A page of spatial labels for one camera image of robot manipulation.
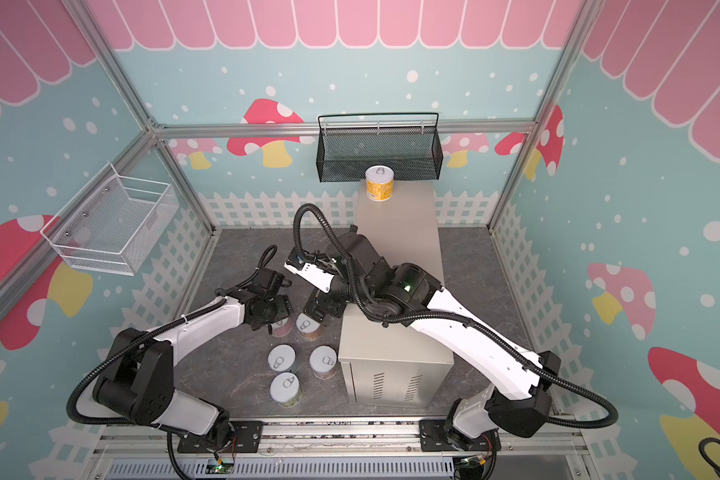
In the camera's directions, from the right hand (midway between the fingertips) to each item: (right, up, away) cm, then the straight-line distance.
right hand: (312, 283), depth 62 cm
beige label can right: (-1, -23, +20) cm, 30 cm away
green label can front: (-10, -29, +16) cm, 35 cm away
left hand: (-16, -13, +29) cm, 35 cm away
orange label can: (-6, -15, +26) cm, 30 cm away
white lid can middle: (-12, -22, +20) cm, 32 cm away
